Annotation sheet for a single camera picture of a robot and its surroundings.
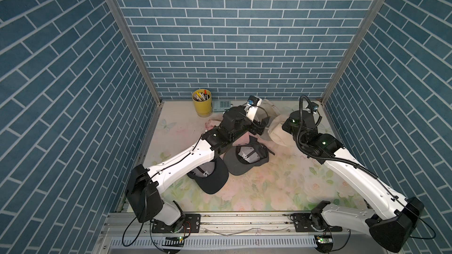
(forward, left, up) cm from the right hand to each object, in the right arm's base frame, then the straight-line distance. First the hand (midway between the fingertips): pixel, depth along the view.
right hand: (290, 119), depth 75 cm
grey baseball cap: (-7, +20, -28) cm, 35 cm away
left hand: (-2, +12, +5) cm, 13 cm away
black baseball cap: (-17, +34, -27) cm, 47 cm away
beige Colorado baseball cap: (-4, +5, -6) cm, 9 cm away
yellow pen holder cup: (+26, +47, -17) cm, 56 cm away
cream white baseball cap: (+30, +6, -28) cm, 41 cm away
